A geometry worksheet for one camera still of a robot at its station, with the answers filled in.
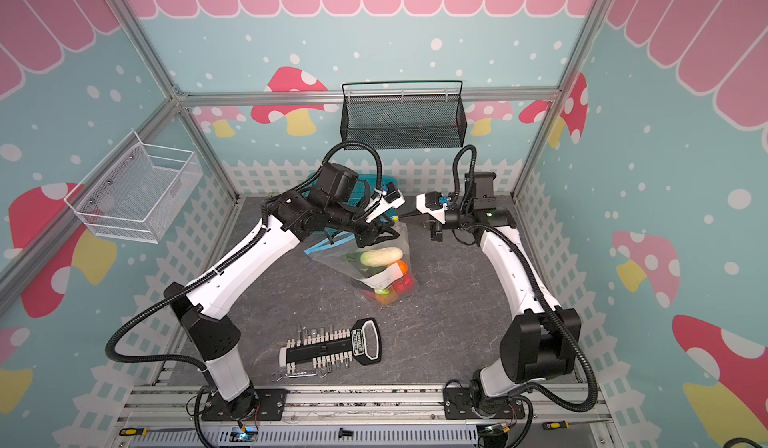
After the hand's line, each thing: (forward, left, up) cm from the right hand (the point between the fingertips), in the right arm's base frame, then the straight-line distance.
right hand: (402, 216), depth 71 cm
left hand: (-4, +3, -2) cm, 5 cm away
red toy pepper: (-7, -1, -21) cm, 22 cm away
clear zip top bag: (-7, +5, -14) cm, 16 cm away
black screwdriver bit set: (-22, +20, -30) cm, 43 cm away
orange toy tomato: (-5, 0, -16) cm, 16 cm away
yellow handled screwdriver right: (-39, -38, -32) cm, 63 cm away
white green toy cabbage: (0, +6, -17) cm, 18 cm away
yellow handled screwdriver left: (-40, +62, -31) cm, 80 cm away
